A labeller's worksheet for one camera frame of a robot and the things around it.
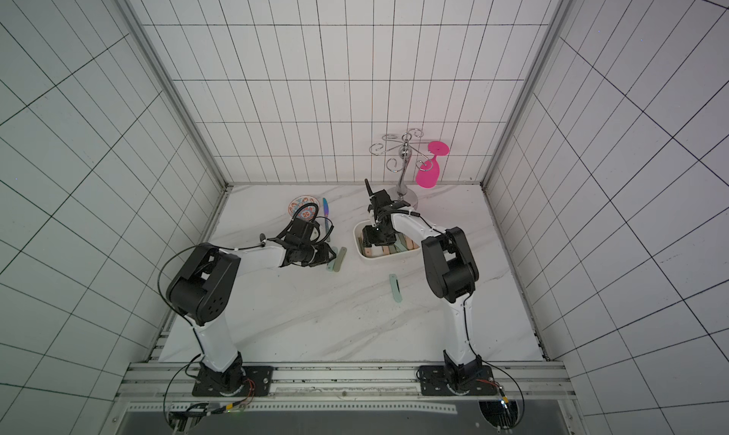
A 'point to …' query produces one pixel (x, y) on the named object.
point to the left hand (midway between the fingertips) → (329, 260)
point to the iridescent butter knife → (326, 207)
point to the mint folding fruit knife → (396, 288)
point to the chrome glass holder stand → (404, 148)
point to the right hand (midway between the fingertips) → (374, 236)
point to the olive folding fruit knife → (339, 258)
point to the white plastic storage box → (404, 250)
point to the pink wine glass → (427, 175)
